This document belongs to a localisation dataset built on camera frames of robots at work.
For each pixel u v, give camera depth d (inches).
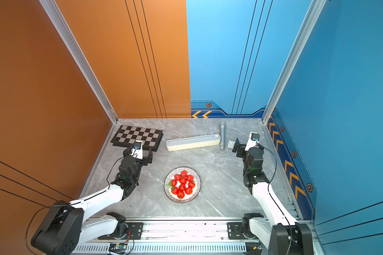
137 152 27.8
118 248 28.2
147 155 31.5
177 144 39.0
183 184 34.0
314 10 27.7
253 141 26.6
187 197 32.0
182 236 28.6
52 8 27.4
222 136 41.9
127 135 41.7
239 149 28.8
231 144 40.6
